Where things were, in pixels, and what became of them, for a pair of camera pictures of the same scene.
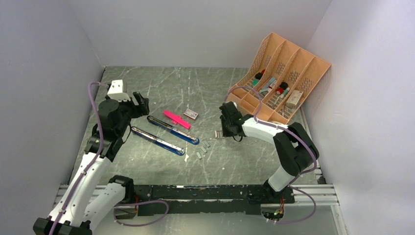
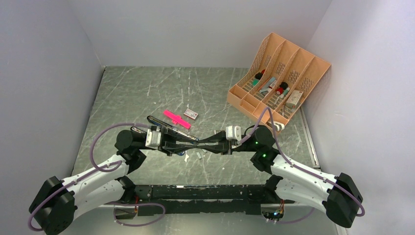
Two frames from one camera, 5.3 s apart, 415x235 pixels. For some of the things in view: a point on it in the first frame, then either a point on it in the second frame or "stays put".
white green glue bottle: (285, 92) stays put
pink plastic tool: (177, 119) stays put
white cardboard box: (294, 99) stays put
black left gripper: (141, 109) -> (175, 148)
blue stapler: (184, 136) stays put
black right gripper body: (226, 129) -> (245, 148)
